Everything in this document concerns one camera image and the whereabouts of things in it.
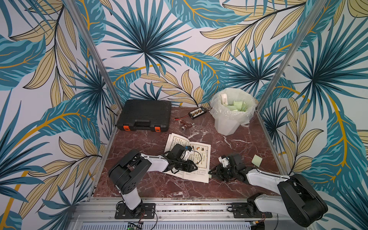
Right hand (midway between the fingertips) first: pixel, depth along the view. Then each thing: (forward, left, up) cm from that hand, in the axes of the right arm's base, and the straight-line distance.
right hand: (209, 173), depth 85 cm
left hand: (+2, +9, 0) cm, 9 cm away
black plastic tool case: (+40, +37, +8) cm, 55 cm away
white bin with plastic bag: (+28, -13, +27) cm, 41 cm away
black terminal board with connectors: (+48, +3, +1) cm, 48 cm away
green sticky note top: (+8, -32, -2) cm, 33 cm away
